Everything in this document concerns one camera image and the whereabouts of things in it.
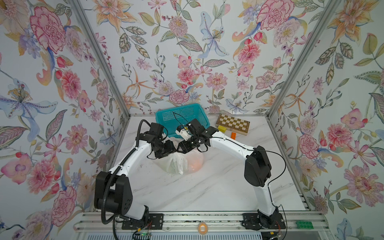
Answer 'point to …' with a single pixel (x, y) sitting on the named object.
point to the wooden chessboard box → (236, 125)
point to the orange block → (233, 135)
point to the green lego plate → (304, 225)
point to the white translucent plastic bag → (179, 163)
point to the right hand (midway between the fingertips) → (179, 147)
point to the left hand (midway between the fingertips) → (175, 151)
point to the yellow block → (222, 129)
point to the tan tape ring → (206, 230)
